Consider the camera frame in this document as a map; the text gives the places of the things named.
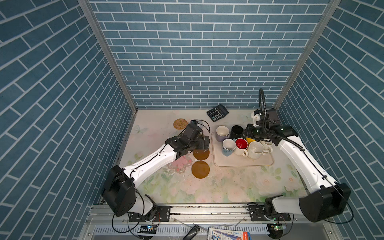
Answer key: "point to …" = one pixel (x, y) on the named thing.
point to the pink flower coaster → (180, 164)
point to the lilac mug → (222, 133)
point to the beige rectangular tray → (219, 160)
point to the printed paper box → (213, 234)
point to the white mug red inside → (241, 146)
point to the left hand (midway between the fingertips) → (204, 141)
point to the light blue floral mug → (228, 146)
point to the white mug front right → (256, 149)
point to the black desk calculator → (217, 113)
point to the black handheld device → (192, 233)
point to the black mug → (236, 131)
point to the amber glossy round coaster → (201, 154)
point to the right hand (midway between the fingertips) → (242, 129)
